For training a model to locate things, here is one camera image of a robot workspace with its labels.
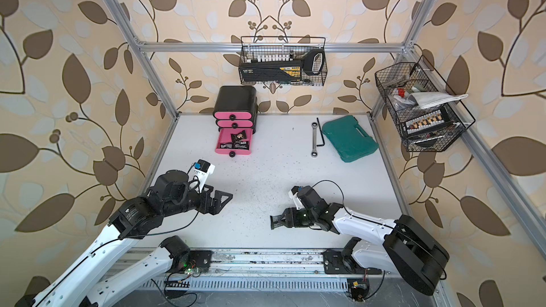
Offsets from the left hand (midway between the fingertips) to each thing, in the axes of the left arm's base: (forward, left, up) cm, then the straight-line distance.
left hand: (222, 192), depth 68 cm
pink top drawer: (+43, +5, -8) cm, 44 cm away
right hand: (-2, -21, -21) cm, 29 cm away
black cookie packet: (+34, +7, -20) cm, 40 cm away
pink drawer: (+42, +4, -13) cm, 44 cm away
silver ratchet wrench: (+31, -36, -22) cm, 52 cm away
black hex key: (+36, -40, -22) cm, 58 cm away
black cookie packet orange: (+38, +3, -19) cm, 43 cm away
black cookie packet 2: (+34, +1, -20) cm, 39 cm away
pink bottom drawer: (+40, +10, -20) cm, 45 cm away
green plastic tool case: (+37, -53, -18) cm, 67 cm away
